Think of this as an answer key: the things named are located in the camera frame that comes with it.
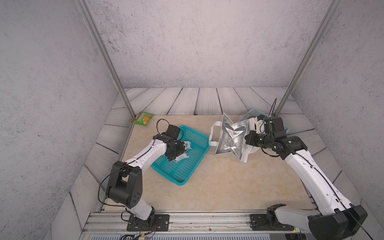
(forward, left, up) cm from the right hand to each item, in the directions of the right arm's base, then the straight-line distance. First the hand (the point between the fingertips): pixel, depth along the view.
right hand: (245, 136), depth 75 cm
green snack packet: (+33, +67, -21) cm, 78 cm away
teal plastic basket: (-7, +35, -26) cm, 44 cm away
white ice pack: (+1, +35, -22) cm, 41 cm away
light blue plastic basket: (+39, -19, -21) cm, 48 cm away
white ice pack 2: (+10, +31, -22) cm, 39 cm away
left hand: (0, +31, -16) cm, 35 cm away
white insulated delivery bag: (+15, +1, -23) cm, 27 cm away
